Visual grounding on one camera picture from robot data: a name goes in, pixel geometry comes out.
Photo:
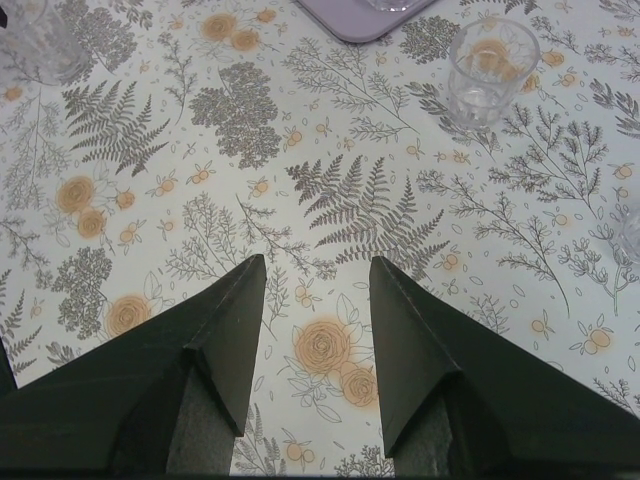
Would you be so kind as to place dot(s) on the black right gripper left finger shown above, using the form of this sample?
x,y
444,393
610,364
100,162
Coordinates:
x,y
168,397

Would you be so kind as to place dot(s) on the short clear tumbler glass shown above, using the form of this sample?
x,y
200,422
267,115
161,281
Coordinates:
x,y
490,61

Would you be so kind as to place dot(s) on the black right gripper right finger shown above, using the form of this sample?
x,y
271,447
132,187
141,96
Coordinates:
x,y
458,399

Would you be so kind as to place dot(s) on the lilac plastic tray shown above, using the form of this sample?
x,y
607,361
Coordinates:
x,y
357,21

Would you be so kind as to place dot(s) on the floral patterned table mat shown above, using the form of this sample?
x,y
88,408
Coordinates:
x,y
203,132

